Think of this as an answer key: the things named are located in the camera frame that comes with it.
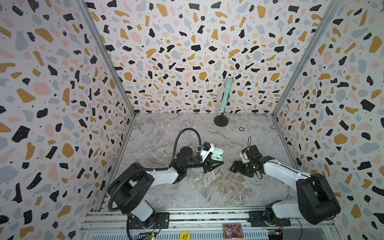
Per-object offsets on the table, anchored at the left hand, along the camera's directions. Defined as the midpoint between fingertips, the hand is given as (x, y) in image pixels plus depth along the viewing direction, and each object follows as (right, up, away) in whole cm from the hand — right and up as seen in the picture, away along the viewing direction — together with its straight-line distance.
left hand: (223, 159), depth 73 cm
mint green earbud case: (-3, +3, +1) cm, 4 cm away
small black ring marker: (+19, +14, +40) cm, 47 cm away
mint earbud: (-14, -15, +15) cm, 25 cm away
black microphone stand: (+4, +21, +44) cm, 49 cm away
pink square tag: (+4, -33, -3) cm, 34 cm away
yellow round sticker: (-19, -35, -3) cm, 40 cm away
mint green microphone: (+6, +45, +23) cm, 51 cm away
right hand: (+9, -9, +16) cm, 20 cm away
